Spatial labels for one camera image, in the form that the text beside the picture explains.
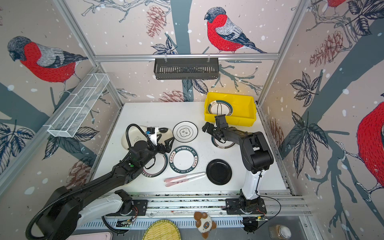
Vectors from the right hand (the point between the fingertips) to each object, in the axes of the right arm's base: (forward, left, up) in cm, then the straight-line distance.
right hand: (207, 131), depth 99 cm
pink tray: (-58, +48, +1) cm, 75 cm away
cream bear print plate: (-3, +51, -2) cm, 51 cm away
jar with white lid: (-53, -30, +5) cm, 61 cm away
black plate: (-27, -7, -3) cm, 28 cm away
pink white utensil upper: (-30, +13, -3) cm, 32 cm away
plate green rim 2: (-31, +25, +13) cm, 42 cm away
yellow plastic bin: (+22, -29, -3) cm, 37 cm away
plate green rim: (+25, -10, -2) cm, 27 cm away
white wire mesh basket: (-6, +69, +30) cm, 76 cm away
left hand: (-16, +21, +16) cm, 31 cm away
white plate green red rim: (-14, -7, +8) cm, 18 cm away
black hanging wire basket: (+37, +28, +25) cm, 53 cm away
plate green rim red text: (-19, +14, -4) cm, 24 cm away
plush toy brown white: (-51, +1, -1) cm, 51 cm away
